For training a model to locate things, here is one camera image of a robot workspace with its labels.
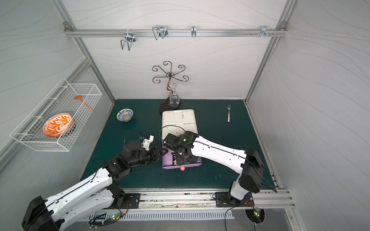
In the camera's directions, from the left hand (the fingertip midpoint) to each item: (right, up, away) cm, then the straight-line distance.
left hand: (167, 154), depth 72 cm
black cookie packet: (+3, -3, +1) cm, 5 cm away
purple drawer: (0, -4, +2) cm, 5 cm away
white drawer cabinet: (+5, +16, +8) cm, 18 cm away
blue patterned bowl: (-38, +19, +37) cm, 57 cm away
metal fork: (+44, +25, +44) cm, 67 cm away
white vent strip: (-2, -30, -2) cm, 30 cm away
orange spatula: (-50, +30, +6) cm, 59 cm away
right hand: (+8, -4, +2) cm, 9 cm away
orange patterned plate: (-48, +15, -9) cm, 51 cm away
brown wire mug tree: (-1, +46, +20) cm, 50 cm away
